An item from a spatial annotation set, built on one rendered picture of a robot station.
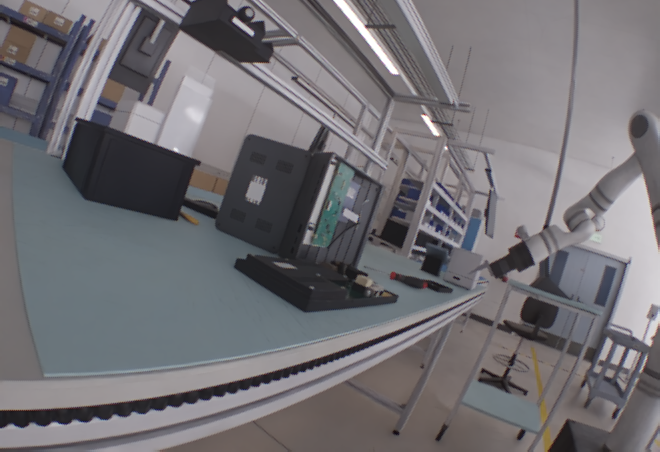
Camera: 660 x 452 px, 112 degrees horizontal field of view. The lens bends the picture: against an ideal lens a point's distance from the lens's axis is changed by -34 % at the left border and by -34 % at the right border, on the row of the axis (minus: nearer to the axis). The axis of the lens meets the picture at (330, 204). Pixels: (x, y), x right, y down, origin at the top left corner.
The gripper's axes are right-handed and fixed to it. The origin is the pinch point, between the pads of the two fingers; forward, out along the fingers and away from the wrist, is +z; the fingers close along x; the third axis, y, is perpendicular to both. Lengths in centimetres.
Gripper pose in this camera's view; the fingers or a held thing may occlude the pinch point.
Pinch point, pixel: (468, 273)
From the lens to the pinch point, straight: 97.3
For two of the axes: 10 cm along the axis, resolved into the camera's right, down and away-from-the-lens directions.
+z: -8.1, 4.7, 3.6
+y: 3.3, 8.6, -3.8
